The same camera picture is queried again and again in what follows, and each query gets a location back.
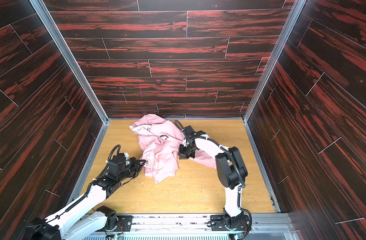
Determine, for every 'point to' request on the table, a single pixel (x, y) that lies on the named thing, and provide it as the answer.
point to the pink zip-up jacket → (159, 141)
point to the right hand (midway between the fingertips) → (182, 156)
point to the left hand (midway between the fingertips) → (148, 160)
